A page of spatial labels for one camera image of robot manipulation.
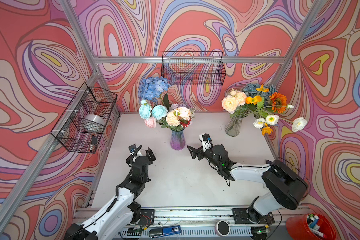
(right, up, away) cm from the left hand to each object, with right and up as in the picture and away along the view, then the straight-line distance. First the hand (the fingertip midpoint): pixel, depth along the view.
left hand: (143, 149), depth 82 cm
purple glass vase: (+19, +4, +8) cm, 21 cm away
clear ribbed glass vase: (+60, +13, +26) cm, 66 cm away
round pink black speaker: (+40, -33, -16) cm, 54 cm away
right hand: (+29, +2, +4) cm, 29 cm away
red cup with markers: (+79, -31, -18) cm, 87 cm away
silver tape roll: (-21, +14, -12) cm, 28 cm away
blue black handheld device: (+13, -35, -16) cm, 40 cm away
